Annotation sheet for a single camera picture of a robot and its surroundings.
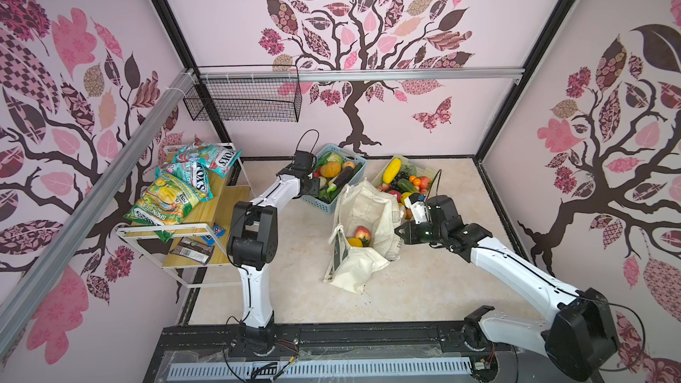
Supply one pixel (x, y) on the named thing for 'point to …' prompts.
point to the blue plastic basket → (329, 207)
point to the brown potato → (349, 163)
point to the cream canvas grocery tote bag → (351, 268)
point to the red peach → (425, 183)
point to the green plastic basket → (420, 171)
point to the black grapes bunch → (401, 175)
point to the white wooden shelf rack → (183, 222)
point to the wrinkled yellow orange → (355, 242)
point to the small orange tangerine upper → (411, 178)
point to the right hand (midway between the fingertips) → (396, 227)
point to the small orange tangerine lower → (417, 182)
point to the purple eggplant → (340, 180)
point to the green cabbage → (334, 157)
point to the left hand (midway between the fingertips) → (308, 187)
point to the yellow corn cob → (391, 170)
